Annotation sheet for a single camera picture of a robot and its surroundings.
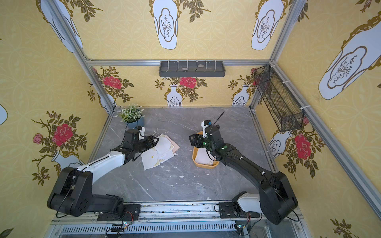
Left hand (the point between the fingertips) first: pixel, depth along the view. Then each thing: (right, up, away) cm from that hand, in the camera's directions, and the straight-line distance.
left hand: (158, 140), depth 90 cm
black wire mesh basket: (+74, +15, -8) cm, 75 cm away
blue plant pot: (-20, +9, +10) cm, 24 cm away
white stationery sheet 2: (+2, -4, +7) cm, 8 cm away
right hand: (+21, +2, -7) cm, 23 cm away
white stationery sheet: (-6, -12, +2) cm, 13 cm away
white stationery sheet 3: (+4, -11, +3) cm, 12 cm away
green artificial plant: (-18, +16, +3) cm, 24 cm away
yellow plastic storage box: (+27, -15, -3) cm, 31 cm away
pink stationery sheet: (+10, -5, +6) cm, 13 cm away
